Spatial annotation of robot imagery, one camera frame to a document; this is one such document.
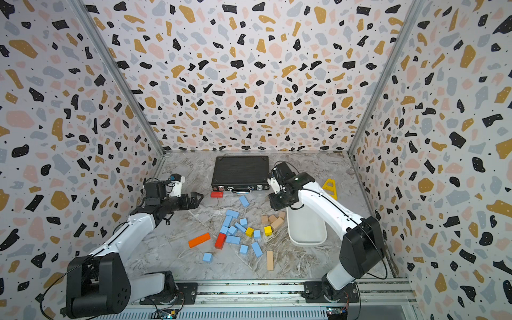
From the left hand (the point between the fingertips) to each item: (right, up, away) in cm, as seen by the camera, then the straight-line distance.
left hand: (195, 195), depth 87 cm
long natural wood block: (+32, -26, -6) cm, 42 cm away
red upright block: (+11, -19, -1) cm, 22 cm away
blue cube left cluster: (+12, -15, +1) cm, 19 cm away
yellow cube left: (+23, -16, +1) cm, 29 cm away
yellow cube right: (+32, -16, +1) cm, 35 cm away
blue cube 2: (+27, -17, +1) cm, 32 cm away
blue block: (+20, -5, +13) cm, 24 cm away
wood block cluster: (+35, -13, +3) cm, 37 cm away
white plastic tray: (+48, -15, +4) cm, 51 cm away
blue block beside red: (+17, -19, 0) cm, 25 cm away
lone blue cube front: (+7, -24, -7) cm, 26 cm away
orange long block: (+2, -19, -1) cm, 19 cm away
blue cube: (+22, -22, -4) cm, 31 cm away
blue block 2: (+13, -12, +5) cm, 19 cm away
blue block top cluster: (+15, -10, +8) cm, 20 cm away
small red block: (+5, -2, +15) cm, 16 cm away
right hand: (+35, -3, -3) cm, 35 cm away
